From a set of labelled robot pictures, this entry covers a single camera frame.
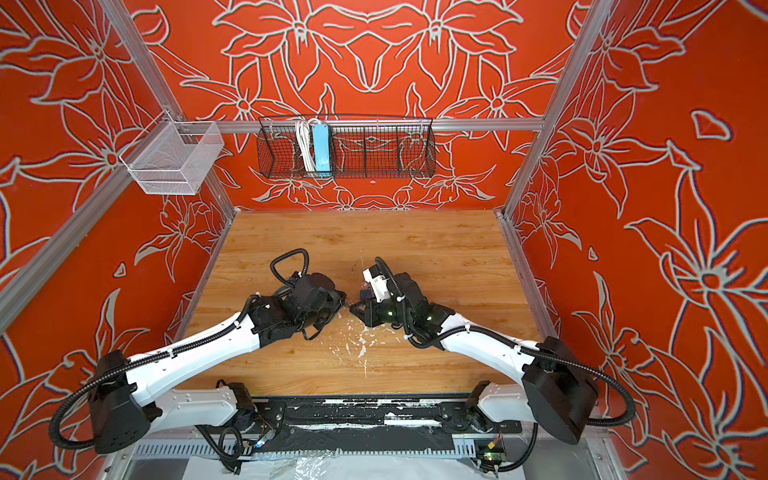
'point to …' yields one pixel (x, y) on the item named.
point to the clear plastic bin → (173, 157)
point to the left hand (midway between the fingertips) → (350, 295)
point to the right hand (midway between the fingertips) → (346, 310)
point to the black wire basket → (360, 148)
